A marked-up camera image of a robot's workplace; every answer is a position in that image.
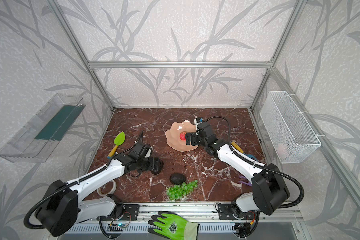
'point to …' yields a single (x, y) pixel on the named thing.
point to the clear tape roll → (113, 189)
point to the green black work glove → (170, 226)
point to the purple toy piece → (248, 183)
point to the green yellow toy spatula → (118, 140)
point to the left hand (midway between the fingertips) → (159, 161)
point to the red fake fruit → (182, 135)
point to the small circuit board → (118, 227)
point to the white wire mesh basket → (290, 138)
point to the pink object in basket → (281, 150)
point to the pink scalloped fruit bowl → (176, 135)
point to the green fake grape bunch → (177, 191)
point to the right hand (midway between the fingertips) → (193, 129)
